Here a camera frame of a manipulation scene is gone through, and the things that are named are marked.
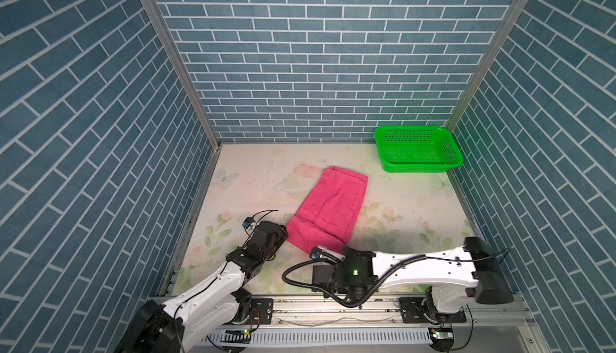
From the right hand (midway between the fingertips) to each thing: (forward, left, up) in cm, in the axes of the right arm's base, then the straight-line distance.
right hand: (348, 259), depth 73 cm
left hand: (+11, +20, -7) cm, 24 cm away
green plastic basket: (+61, -35, -11) cm, 72 cm away
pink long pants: (+17, +8, -9) cm, 21 cm away
